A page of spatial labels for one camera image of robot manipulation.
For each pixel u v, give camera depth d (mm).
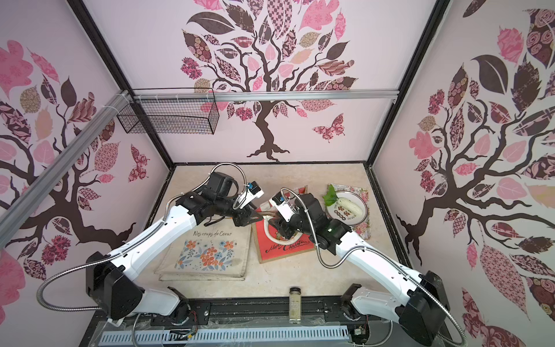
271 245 830
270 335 697
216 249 874
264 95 950
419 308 379
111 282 384
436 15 699
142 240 445
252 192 654
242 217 658
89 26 700
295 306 715
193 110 947
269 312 757
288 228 656
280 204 633
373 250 473
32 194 541
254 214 710
